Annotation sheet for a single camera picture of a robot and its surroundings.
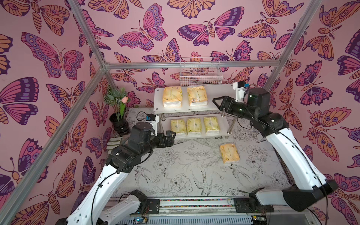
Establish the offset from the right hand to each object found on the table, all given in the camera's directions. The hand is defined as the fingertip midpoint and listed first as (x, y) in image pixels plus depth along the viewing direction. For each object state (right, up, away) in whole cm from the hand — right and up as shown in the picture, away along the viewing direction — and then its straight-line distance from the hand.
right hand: (214, 102), depth 65 cm
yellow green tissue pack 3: (+5, -12, +30) cm, 33 cm away
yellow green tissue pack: (-18, -12, +33) cm, 39 cm away
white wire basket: (-3, +25, +30) cm, 39 cm away
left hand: (-21, -14, +2) cm, 25 cm away
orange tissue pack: (+15, -29, +24) cm, 41 cm away
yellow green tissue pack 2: (-7, -13, +33) cm, 36 cm away
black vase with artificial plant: (-54, +5, +21) cm, 58 cm away
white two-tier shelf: (-11, -4, +9) cm, 15 cm away
